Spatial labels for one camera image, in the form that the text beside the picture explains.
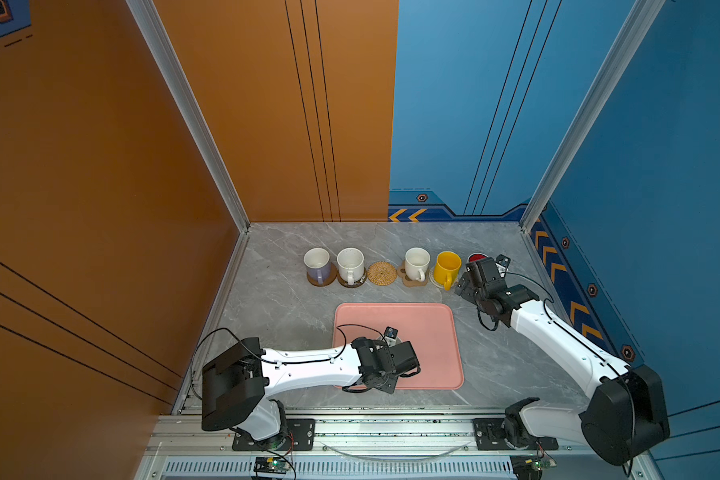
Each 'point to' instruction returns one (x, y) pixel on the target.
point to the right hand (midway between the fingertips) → (471, 290)
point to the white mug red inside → (476, 256)
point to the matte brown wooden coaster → (323, 280)
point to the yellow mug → (446, 268)
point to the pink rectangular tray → (430, 327)
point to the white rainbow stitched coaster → (431, 278)
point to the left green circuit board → (271, 465)
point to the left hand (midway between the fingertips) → (388, 377)
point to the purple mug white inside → (317, 261)
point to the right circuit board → (530, 467)
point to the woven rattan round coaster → (382, 273)
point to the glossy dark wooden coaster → (355, 284)
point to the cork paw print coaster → (401, 271)
